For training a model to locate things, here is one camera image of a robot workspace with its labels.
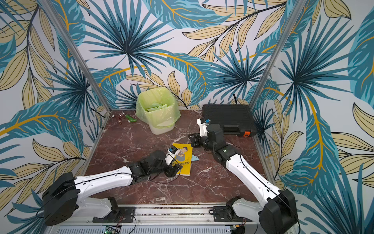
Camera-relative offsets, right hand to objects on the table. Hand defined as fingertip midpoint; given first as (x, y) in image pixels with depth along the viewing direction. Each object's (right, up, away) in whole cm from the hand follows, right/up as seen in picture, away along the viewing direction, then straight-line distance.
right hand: (188, 135), depth 76 cm
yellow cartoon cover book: (-3, -16, +16) cm, 22 cm away
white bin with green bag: (-17, +8, +13) cm, 23 cm away
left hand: (-6, -16, +3) cm, 18 cm away
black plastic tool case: (+36, +9, +30) cm, 47 cm away
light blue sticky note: (+4, -16, +17) cm, 24 cm away
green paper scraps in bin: (-22, +19, +26) cm, 39 cm away
